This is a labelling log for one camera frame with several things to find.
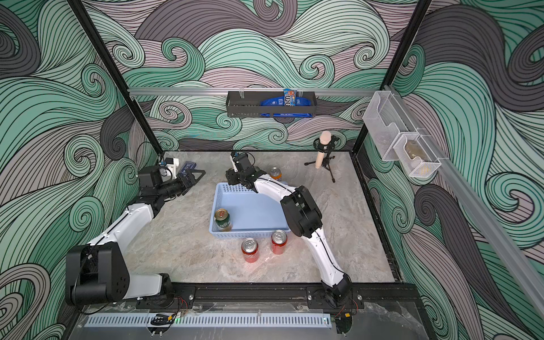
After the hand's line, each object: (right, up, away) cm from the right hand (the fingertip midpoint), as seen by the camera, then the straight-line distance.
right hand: (235, 172), depth 100 cm
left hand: (-12, 0, -17) cm, 21 cm away
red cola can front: (+9, -27, -26) cm, 39 cm away
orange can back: (+20, -1, -3) cm, 20 cm away
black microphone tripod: (+42, +11, -8) cm, 44 cm away
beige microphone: (+40, +15, -12) cm, 45 cm away
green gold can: (-2, -18, -19) cm, 26 cm away
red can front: (+20, -25, -24) cm, 39 cm away
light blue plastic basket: (+3, -18, -7) cm, 20 cm away
